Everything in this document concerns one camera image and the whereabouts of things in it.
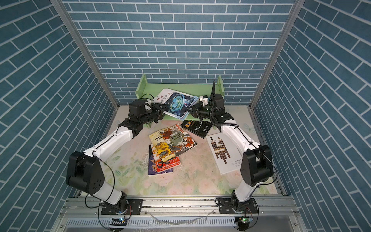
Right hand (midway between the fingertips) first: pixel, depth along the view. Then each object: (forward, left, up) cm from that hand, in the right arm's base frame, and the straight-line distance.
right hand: (183, 107), depth 77 cm
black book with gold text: (+9, -10, -30) cm, 33 cm away
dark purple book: (-22, +18, -29) cm, 41 cm away
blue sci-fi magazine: (+5, +5, -2) cm, 7 cm away
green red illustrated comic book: (-6, +10, -28) cm, 30 cm away
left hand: (+2, +9, -2) cm, 9 cm away
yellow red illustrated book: (-22, +13, -28) cm, 38 cm away
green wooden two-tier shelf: (+16, +26, -3) cm, 31 cm away
